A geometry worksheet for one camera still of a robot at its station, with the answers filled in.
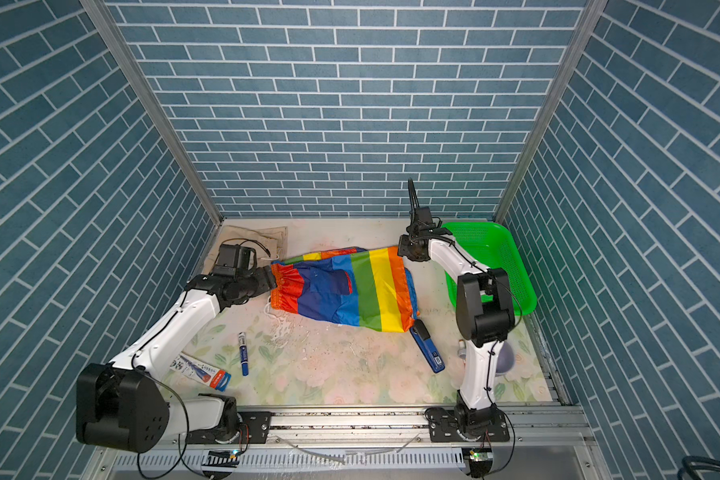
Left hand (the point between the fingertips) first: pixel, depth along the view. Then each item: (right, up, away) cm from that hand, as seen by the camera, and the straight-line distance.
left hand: (267, 280), depth 86 cm
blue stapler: (+46, -18, -2) cm, 50 cm away
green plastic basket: (+75, +10, +23) cm, 79 cm away
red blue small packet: (-16, -25, -5) cm, 30 cm away
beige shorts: (-5, +12, +22) cm, 26 cm away
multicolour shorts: (+26, -4, +13) cm, 30 cm away
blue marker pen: (-6, -21, -1) cm, 22 cm away
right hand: (+41, +10, +13) cm, 45 cm away
